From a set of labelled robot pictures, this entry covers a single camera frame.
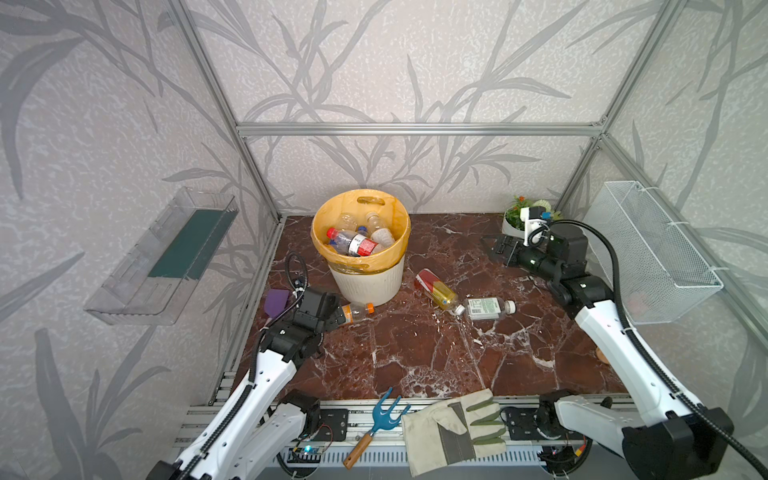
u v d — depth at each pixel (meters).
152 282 0.64
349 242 0.77
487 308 0.91
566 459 0.71
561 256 0.55
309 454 0.72
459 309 0.91
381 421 0.75
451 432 0.72
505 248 0.64
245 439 0.43
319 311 0.58
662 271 0.62
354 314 0.91
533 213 0.65
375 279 0.82
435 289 0.93
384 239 0.85
